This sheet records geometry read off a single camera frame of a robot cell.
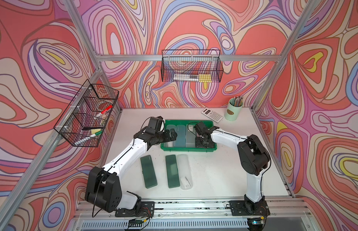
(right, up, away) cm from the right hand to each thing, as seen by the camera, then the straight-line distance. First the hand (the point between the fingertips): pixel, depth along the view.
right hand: (203, 148), depth 96 cm
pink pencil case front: (-6, +10, -16) cm, 20 cm away
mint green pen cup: (+23, +25, +9) cm, 35 cm away
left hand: (-20, +9, -12) cm, 26 cm away
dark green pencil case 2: (-20, -13, -9) cm, 26 cm away
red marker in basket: (-56, +25, -19) cm, 64 cm away
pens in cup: (+26, +33, +6) cm, 43 cm away
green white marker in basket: (-64, +9, -24) cm, 69 cm away
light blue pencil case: (-15, +11, +8) cm, 20 cm away
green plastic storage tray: (+6, +16, +10) cm, 20 cm away
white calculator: (+10, +24, +19) cm, 32 cm away
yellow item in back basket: (0, +46, -5) cm, 46 cm away
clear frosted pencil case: (-22, +3, 0) cm, 22 cm away
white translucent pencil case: (-13, -14, -8) cm, 20 cm away
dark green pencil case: (-35, -13, -10) cm, 39 cm away
